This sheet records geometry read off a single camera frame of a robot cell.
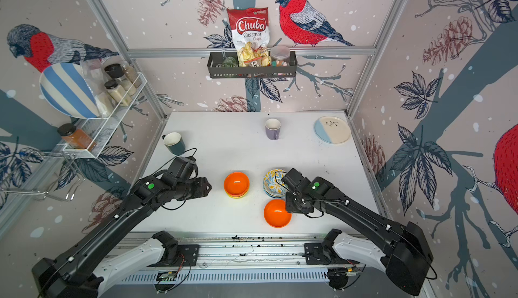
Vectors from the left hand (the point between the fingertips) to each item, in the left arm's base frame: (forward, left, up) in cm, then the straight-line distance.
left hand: (210, 183), depth 76 cm
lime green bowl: (-1, -9, -12) cm, 15 cm away
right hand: (-5, -31, -8) cm, 32 cm away
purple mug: (+37, -25, -9) cm, 46 cm away
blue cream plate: (+41, -60, -16) cm, 74 cm away
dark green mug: (+24, +23, -6) cm, 34 cm away
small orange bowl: (+5, -9, -11) cm, 15 cm away
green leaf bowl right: (-1, -25, -10) cm, 27 cm away
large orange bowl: (-7, -26, -13) cm, 30 cm away
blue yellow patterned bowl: (+4, -25, -11) cm, 27 cm away
